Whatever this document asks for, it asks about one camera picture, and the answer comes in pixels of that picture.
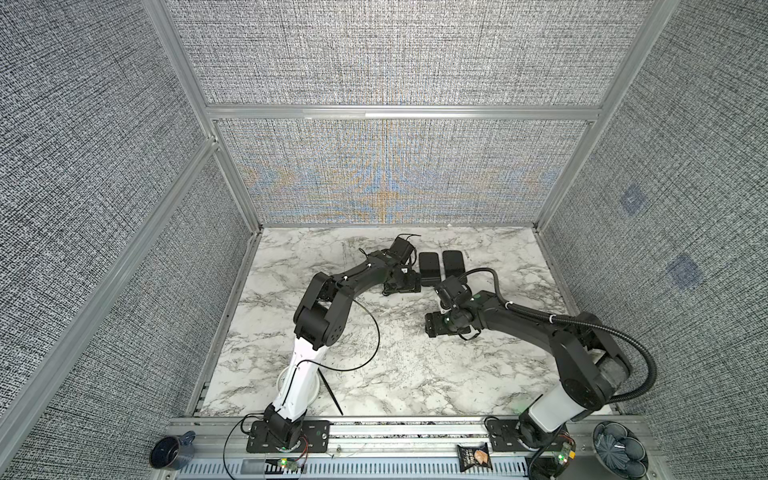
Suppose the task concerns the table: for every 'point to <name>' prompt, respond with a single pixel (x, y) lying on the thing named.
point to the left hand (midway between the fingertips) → (412, 289)
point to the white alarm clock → (314, 388)
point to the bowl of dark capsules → (620, 449)
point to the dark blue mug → (173, 452)
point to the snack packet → (474, 455)
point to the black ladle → (329, 390)
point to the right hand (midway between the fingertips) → (436, 326)
